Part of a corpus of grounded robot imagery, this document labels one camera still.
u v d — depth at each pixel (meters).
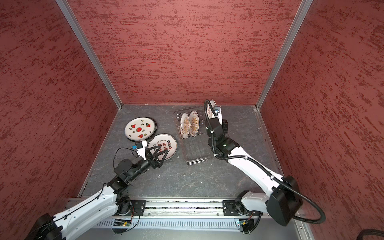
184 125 1.00
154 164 0.67
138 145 0.65
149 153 0.75
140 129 1.03
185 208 0.76
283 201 0.39
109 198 0.56
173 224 0.77
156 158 0.66
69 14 0.73
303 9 0.72
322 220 0.37
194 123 0.98
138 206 0.74
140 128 1.03
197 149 0.95
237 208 0.66
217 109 0.62
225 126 0.67
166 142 0.97
